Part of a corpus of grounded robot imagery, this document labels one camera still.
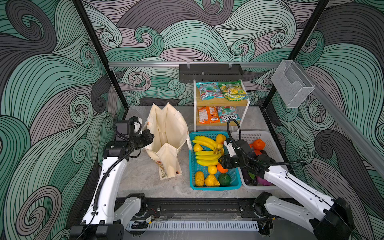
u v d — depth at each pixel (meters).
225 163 0.69
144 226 0.71
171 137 0.95
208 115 0.91
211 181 0.78
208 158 0.85
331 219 0.37
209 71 0.90
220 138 0.88
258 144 0.92
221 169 0.82
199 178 0.79
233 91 0.78
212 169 0.82
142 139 0.62
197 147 0.92
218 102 0.77
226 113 0.92
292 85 0.76
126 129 0.53
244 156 0.58
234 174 0.76
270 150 0.88
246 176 0.79
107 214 0.38
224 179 0.78
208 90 0.78
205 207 0.74
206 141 0.92
